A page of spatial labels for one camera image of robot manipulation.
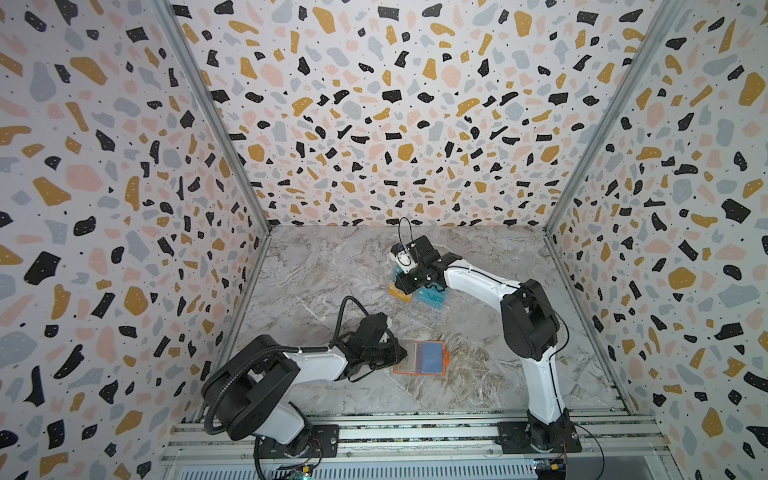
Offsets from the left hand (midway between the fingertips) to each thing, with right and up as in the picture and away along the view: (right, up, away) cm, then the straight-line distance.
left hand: (414, 350), depth 85 cm
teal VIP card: (+6, +14, +8) cm, 17 cm away
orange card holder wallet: (+3, -3, +2) cm, 5 cm away
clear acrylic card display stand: (+1, +8, +13) cm, 15 cm away
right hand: (-5, +20, +10) cm, 23 cm away
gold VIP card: (-4, +15, +11) cm, 19 cm away
